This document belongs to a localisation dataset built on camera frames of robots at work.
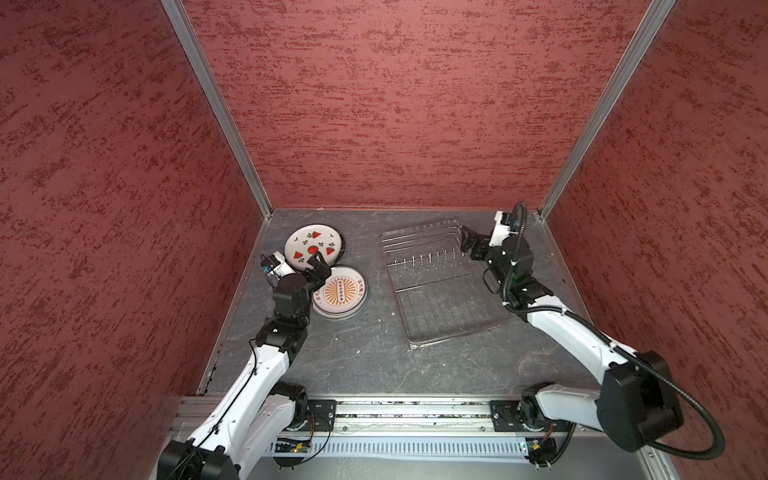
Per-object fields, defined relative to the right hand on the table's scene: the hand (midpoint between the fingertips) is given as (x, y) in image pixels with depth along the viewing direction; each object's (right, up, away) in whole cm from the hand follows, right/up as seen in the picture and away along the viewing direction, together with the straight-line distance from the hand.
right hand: (470, 234), depth 82 cm
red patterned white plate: (-38, -19, +12) cm, 44 cm away
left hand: (-44, -9, -2) cm, 45 cm away
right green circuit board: (+14, -52, -12) cm, 55 cm away
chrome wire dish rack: (-6, -19, +15) cm, 25 cm away
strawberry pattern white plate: (-55, -3, +24) cm, 60 cm away
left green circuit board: (-47, -53, -10) cm, 72 cm away
